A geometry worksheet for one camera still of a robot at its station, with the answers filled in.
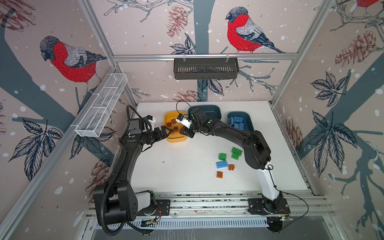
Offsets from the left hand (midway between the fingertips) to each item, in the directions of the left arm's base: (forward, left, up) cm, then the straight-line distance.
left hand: (164, 132), depth 81 cm
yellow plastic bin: (+20, +1, -16) cm, 26 cm away
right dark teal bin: (+20, -54, -14) cm, 60 cm away
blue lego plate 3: (-11, -33, -18) cm, 39 cm away
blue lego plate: (+20, -43, -16) cm, 51 cm away
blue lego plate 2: (+22, -49, -17) cm, 57 cm away
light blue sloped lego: (+16, -49, -16) cm, 54 cm away
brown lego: (+18, +2, -16) cm, 24 cm away
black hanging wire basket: (+47, -25, +11) cm, 54 cm away
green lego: (-6, -34, -18) cm, 39 cm away
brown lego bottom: (-18, -31, -17) cm, 39 cm away
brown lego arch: (-13, -38, -18) cm, 44 cm away
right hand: (+7, -8, -8) cm, 13 cm away
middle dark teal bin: (+31, -29, -17) cm, 46 cm away
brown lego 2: (+14, -3, -17) cm, 22 cm away
